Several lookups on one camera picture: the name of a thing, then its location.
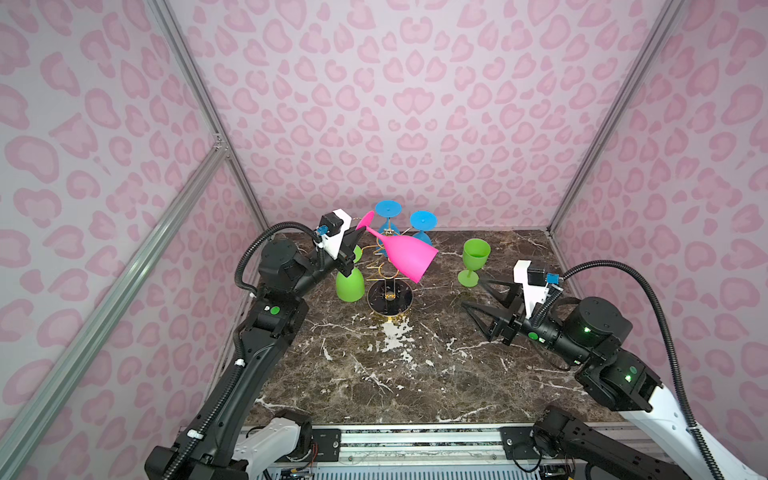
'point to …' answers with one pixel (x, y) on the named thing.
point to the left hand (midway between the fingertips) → (362, 221)
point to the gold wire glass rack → (388, 295)
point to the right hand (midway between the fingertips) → (473, 294)
